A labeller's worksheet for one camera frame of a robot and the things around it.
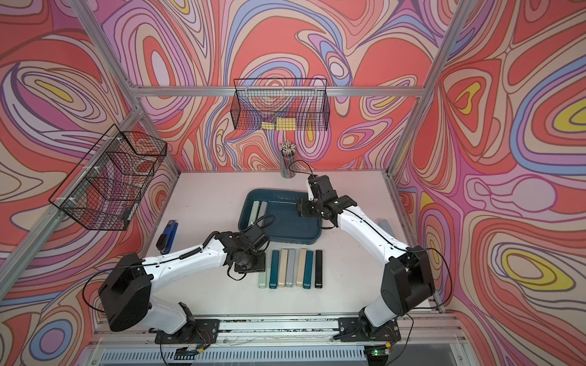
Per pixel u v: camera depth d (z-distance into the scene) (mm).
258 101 957
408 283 426
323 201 628
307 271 842
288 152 1046
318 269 845
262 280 822
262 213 1006
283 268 843
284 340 732
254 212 1006
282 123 822
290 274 824
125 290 421
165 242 923
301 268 845
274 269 848
